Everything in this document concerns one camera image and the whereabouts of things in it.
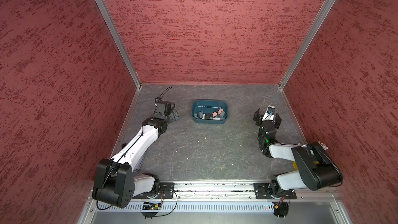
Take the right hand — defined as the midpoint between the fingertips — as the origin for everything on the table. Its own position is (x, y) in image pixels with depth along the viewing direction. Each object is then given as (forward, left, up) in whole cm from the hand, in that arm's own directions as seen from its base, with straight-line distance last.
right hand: (266, 113), depth 89 cm
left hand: (-2, +58, +1) cm, 58 cm away
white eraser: (+4, +37, -8) cm, 38 cm away
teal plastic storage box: (+14, +33, -11) cm, 38 cm away
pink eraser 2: (+7, +30, -10) cm, 32 cm away
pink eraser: (+10, +26, -11) cm, 30 cm away
